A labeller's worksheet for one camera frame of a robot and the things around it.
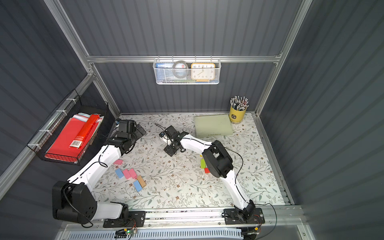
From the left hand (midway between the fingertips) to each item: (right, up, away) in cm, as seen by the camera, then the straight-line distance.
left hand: (137, 131), depth 85 cm
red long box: (-22, -4, -15) cm, 27 cm away
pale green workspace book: (+48, +4, +26) cm, 55 cm away
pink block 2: (-5, -25, +5) cm, 26 cm away
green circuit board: (-1, -49, -14) cm, 51 cm away
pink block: (-8, -26, +4) cm, 27 cm away
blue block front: (0, -31, -1) cm, 31 cm away
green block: (+38, -21, +9) cm, 45 cm away
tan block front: (+2, -29, +1) cm, 29 cm away
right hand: (+17, -11, +12) cm, 24 cm away
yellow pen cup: (+62, +15, +15) cm, 66 cm away
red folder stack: (-28, -7, -18) cm, 34 cm away
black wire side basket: (-31, +15, -6) cm, 35 cm away
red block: (+40, -24, +5) cm, 47 cm away
